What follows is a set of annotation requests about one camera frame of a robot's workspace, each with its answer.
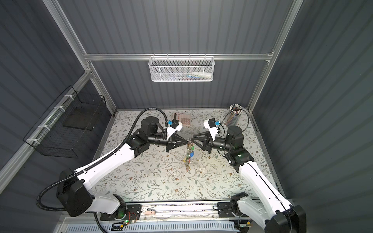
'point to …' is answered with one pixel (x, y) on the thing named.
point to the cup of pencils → (235, 109)
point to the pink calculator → (184, 118)
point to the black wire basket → (62, 130)
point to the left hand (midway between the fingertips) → (188, 141)
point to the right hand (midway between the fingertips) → (195, 140)
